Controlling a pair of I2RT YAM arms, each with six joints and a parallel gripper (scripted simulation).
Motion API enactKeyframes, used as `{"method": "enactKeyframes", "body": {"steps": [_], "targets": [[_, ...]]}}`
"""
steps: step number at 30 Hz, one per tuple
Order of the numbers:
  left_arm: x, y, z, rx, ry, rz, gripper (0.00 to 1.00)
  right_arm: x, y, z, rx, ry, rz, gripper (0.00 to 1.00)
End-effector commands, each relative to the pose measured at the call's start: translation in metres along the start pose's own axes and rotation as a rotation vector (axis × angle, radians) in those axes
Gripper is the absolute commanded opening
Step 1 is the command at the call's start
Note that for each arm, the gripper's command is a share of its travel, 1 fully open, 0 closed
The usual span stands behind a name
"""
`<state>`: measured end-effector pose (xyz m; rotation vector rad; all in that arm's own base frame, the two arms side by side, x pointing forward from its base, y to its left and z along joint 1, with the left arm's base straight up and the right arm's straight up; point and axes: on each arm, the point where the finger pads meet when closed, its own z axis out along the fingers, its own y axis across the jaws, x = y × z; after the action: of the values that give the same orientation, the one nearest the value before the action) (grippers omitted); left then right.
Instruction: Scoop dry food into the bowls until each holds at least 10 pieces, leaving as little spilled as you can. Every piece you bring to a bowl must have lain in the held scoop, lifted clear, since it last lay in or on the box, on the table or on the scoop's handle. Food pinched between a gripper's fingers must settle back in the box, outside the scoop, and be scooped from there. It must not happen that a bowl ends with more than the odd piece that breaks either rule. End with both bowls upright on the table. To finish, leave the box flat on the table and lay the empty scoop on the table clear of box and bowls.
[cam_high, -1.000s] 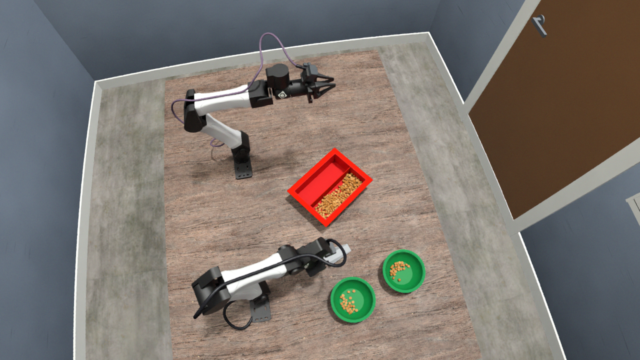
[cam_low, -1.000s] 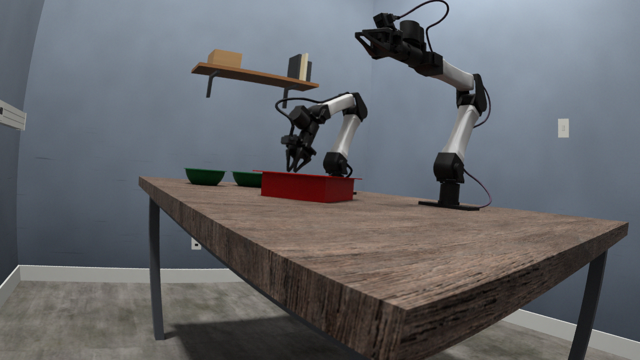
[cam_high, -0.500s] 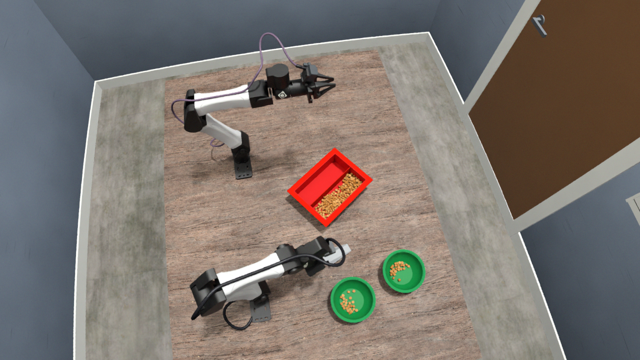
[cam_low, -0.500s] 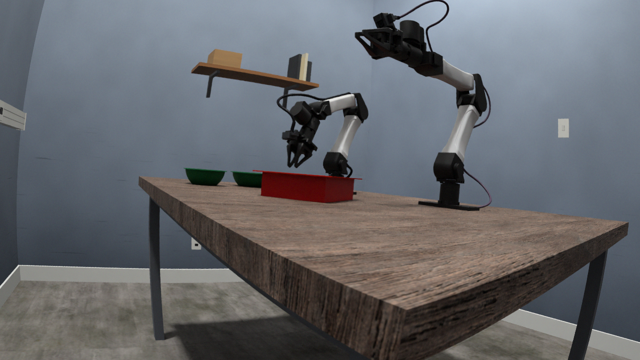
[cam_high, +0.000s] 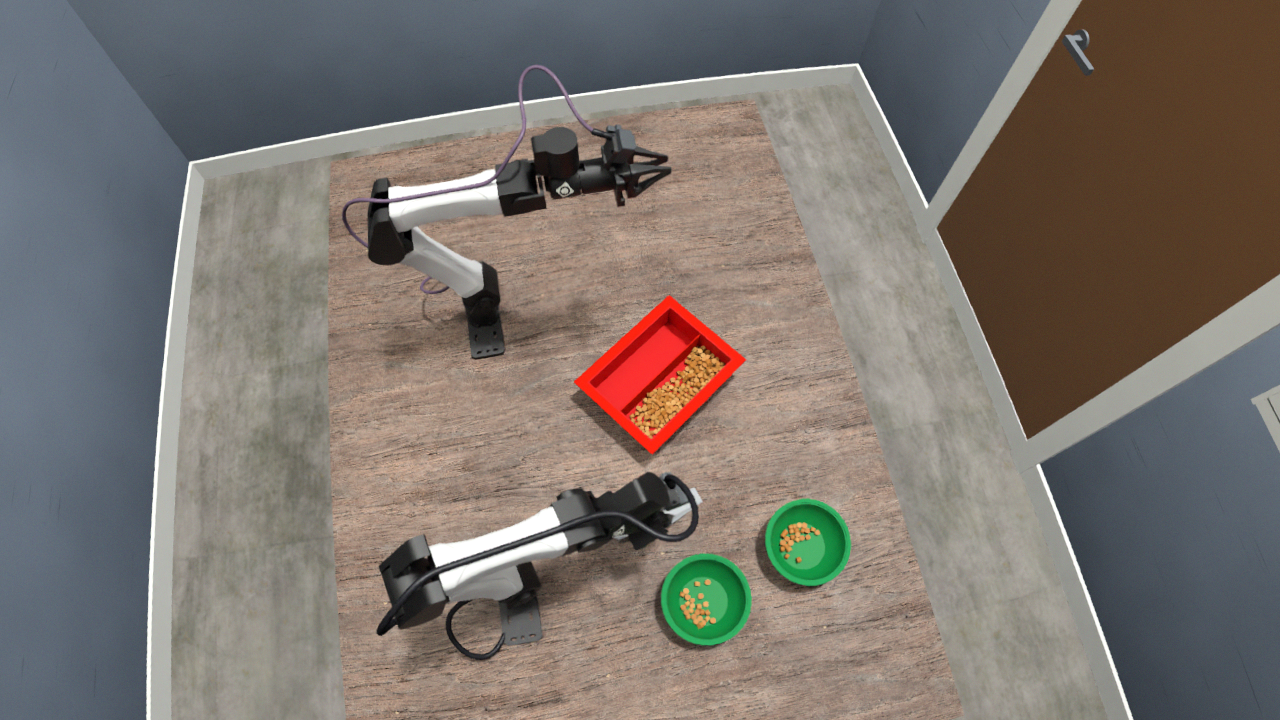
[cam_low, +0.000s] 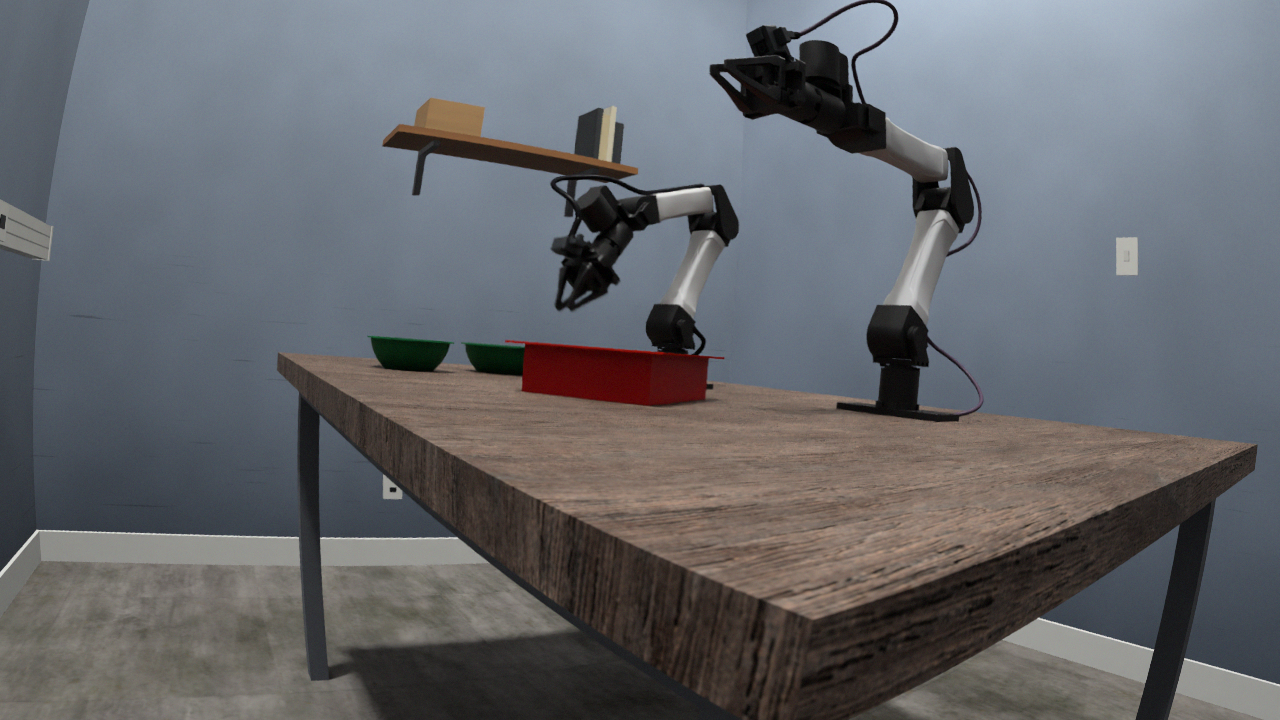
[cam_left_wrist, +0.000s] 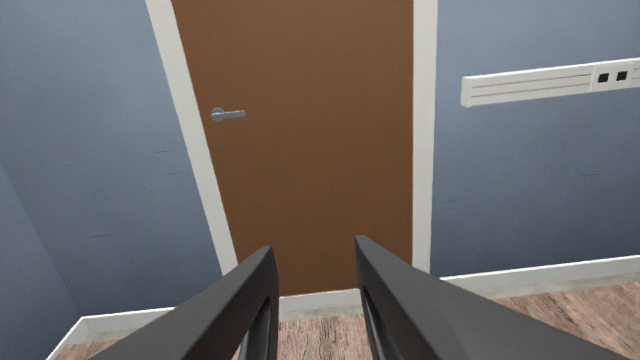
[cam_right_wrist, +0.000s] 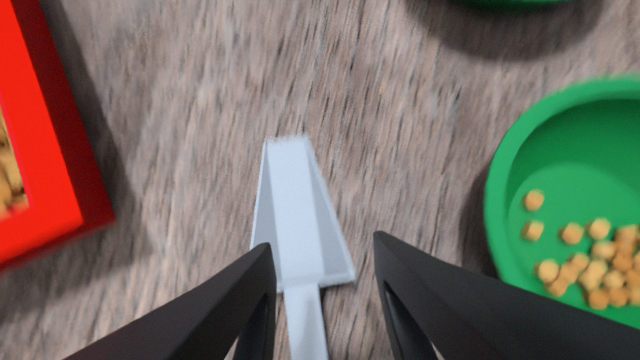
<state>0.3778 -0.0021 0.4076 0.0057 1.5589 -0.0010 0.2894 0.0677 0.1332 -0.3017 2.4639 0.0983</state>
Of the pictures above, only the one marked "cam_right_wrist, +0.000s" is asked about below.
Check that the grey metal scoop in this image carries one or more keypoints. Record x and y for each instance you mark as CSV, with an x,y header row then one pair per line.
x,y
292,214

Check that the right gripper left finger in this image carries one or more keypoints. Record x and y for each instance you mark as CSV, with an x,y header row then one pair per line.
x,y
204,323

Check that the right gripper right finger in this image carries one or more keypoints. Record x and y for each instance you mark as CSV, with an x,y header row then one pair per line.
x,y
470,316

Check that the green bowl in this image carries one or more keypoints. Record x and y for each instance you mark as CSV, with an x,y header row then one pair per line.
x,y
580,159
506,9

